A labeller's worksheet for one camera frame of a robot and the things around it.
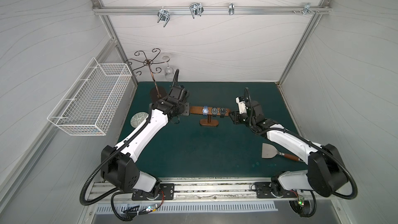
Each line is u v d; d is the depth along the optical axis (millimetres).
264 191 733
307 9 770
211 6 785
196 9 764
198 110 867
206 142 904
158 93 1044
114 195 650
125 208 701
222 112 862
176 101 605
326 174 419
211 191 755
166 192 736
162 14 763
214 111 860
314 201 702
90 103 689
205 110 858
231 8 783
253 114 650
